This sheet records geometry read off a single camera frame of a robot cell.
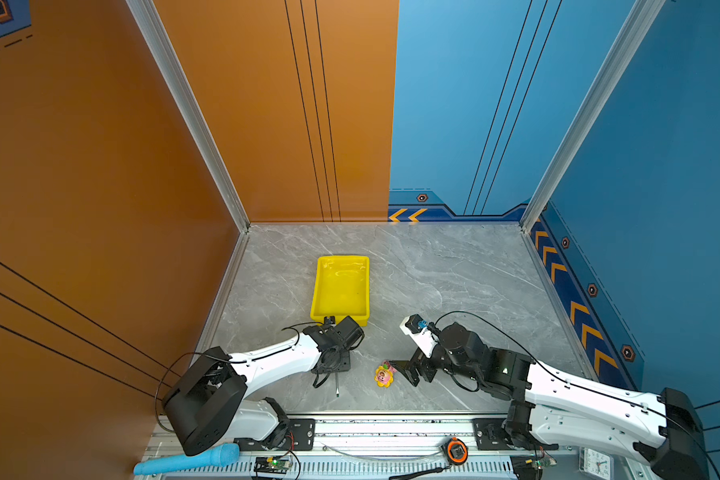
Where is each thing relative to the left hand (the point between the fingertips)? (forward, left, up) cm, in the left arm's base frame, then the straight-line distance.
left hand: (341, 361), depth 86 cm
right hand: (-3, -15, +16) cm, 22 cm away
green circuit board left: (-24, +15, -1) cm, 29 cm away
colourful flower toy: (-5, -12, +3) cm, 13 cm away
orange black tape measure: (-22, -29, +4) cm, 36 cm away
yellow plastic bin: (+24, +2, +1) cm, 24 cm away
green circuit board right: (-24, -46, 0) cm, 52 cm away
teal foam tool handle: (-23, +26, +4) cm, 35 cm away
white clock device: (-24, -61, +3) cm, 65 cm away
